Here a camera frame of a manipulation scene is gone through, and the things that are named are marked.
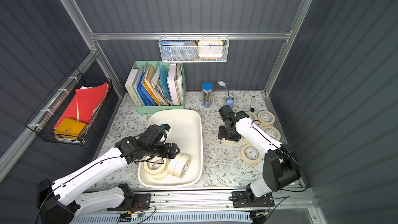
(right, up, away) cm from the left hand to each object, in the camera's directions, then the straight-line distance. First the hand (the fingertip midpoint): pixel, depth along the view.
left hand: (173, 149), depth 75 cm
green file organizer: (-11, +22, +31) cm, 40 cm away
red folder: (-44, +22, -1) cm, 49 cm away
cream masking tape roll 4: (+3, -7, 0) cm, 8 cm away
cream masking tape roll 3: (-12, -12, +10) cm, 20 cm away
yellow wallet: (-42, +12, -10) cm, 44 cm away
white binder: (-4, +34, +19) cm, 39 cm away
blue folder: (-22, +27, +22) cm, 41 cm away
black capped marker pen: (+51, +23, +38) cm, 68 cm away
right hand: (+29, +4, +11) cm, 31 cm away
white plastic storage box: (+4, +4, +25) cm, 25 cm away
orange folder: (-20, +35, +21) cm, 46 cm away
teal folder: (-9, +36, +21) cm, 42 cm away
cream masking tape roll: (+58, +13, +30) cm, 67 cm away
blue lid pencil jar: (+17, +31, +23) cm, 42 cm away
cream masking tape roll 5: (-8, -15, +4) cm, 17 cm away
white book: (-28, +33, +14) cm, 46 cm away
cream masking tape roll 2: (+40, -9, +9) cm, 41 cm away
